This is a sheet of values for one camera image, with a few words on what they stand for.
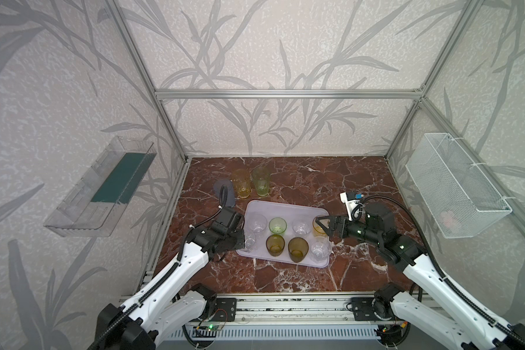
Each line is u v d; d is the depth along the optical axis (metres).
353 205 0.66
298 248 0.83
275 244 0.87
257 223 0.87
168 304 0.44
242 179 1.05
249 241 0.86
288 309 0.75
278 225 0.91
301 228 0.93
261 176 1.23
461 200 0.63
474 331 0.41
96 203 0.65
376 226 0.55
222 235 0.59
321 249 0.87
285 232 0.87
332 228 0.63
